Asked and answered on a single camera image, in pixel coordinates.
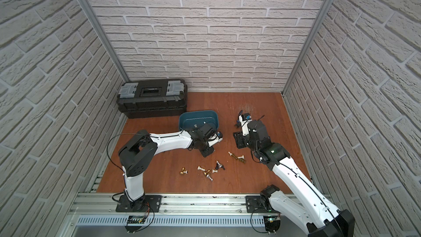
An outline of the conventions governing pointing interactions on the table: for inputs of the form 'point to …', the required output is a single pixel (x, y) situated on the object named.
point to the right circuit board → (272, 223)
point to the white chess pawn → (199, 168)
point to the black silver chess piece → (218, 165)
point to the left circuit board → (135, 219)
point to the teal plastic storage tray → (192, 120)
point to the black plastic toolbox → (152, 98)
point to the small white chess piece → (213, 171)
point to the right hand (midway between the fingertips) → (239, 132)
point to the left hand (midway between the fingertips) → (212, 148)
